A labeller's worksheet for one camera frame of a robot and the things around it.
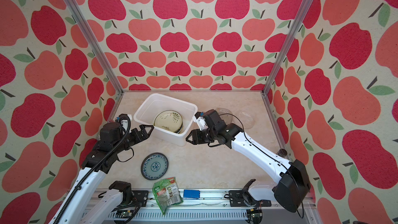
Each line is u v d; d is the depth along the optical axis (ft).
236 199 2.40
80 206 1.40
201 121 2.31
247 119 3.42
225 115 2.27
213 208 2.41
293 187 1.28
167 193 2.46
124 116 2.22
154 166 2.77
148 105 3.14
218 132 1.89
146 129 2.18
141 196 2.46
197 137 2.13
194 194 2.51
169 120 3.31
